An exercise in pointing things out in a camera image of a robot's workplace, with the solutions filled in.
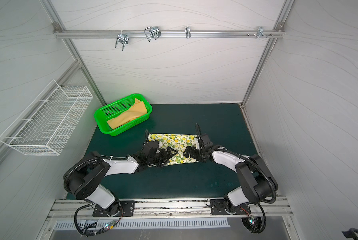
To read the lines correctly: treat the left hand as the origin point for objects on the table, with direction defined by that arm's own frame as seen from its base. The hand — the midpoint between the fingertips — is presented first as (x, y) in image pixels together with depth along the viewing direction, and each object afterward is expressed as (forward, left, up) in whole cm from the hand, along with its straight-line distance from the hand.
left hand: (177, 154), depth 87 cm
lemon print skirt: (+11, -1, -5) cm, 12 cm away
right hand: (+4, -9, -2) cm, 10 cm away
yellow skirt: (+38, +33, -2) cm, 50 cm away
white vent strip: (-33, +9, -6) cm, 35 cm away
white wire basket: (+1, +60, +25) cm, 65 cm away
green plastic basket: (+32, +54, 0) cm, 63 cm away
